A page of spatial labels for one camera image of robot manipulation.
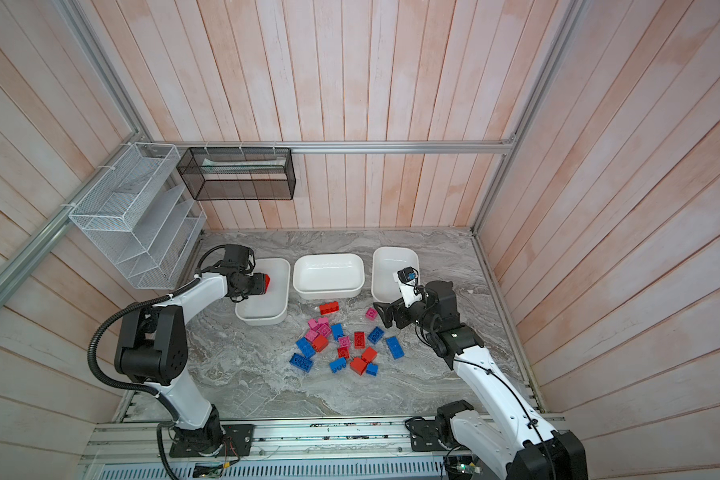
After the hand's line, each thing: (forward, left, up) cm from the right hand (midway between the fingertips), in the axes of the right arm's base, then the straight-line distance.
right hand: (390, 295), depth 80 cm
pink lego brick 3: (-5, +23, -16) cm, 29 cm away
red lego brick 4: (-7, +21, -17) cm, 28 cm away
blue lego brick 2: (-13, +14, -17) cm, 26 cm away
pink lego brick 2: (-6, +13, -17) cm, 22 cm away
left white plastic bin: (+5, +38, -17) cm, 42 cm away
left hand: (+9, +42, -11) cm, 45 cm away
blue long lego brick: (-9, +24, -16) cm, 30 cm away
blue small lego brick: (-15, +5, -16) cm, 22 cm away
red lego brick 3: (-11, +5, -16) cm, 20 cm away
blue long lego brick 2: (-13, +25, -16) cm, 33 cm away
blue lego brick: (-4, +4, -16) cm, 17 cm away
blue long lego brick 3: (-8, -2, -16) cm, 18 cm away
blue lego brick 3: (-3, +15, -16) cm, 22 cm away
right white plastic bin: (+24, -1, -15) cm, 28 cm away
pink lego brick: (+3, +5, -16) cm, 17 cm away
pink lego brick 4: (-1, +23, -15) cm, 28 cm away
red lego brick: (+14, +41, -14) cm, 46 cm away
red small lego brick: (-10, +13, -16) cm, 23 cm away
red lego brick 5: (-13, +9, -17) cm, 23 cm away
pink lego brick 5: (-3, +19, -17) cm, 26 cm away
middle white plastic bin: (+19, +20, -18) cm, 33 cm away
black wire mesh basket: (+46, +53, +8) cm, 70 cm away
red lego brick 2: (-6, +8, -17) cm, 20 cm away
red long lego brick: (+4, +19, -15) cm, 25 cm away
